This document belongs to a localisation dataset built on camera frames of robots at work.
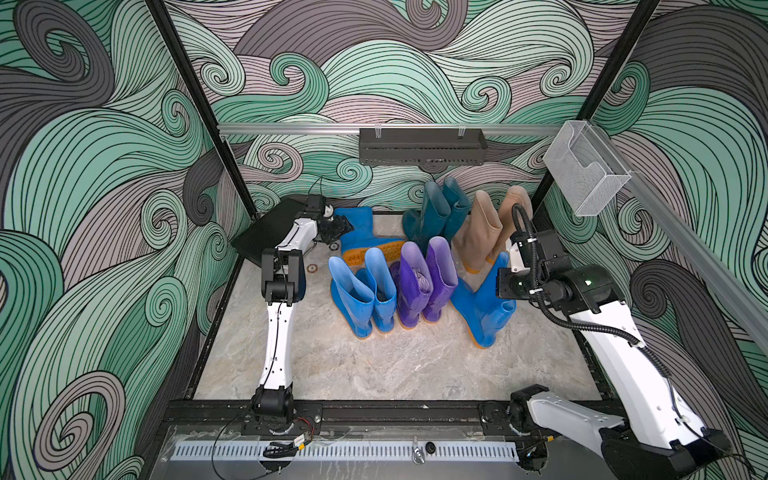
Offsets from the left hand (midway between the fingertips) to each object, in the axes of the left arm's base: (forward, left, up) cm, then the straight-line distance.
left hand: (348, 226), depth 110 cm
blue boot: (-41, -6, +21) cm, 47 cm away
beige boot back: (-14, -42, +11) cm, 45 cm away
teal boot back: (-8, -25, +9) cm, 28 cm away
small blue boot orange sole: (0, -3, -1) cm, 3 cm away
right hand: (-37, -40, +21) cm, 58 cm away
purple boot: (-34, -21, +16) cm, 43 cm away
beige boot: (-5, -53, +21) cm, 57 cm away
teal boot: (-10, -36, +20) cm, 42 cm away
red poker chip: (-16, +12, -5) cm, 20 cm away
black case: (+2, +31, -4) cm, 32 cm away
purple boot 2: (-35, -27, +21) cm, 49 cm away
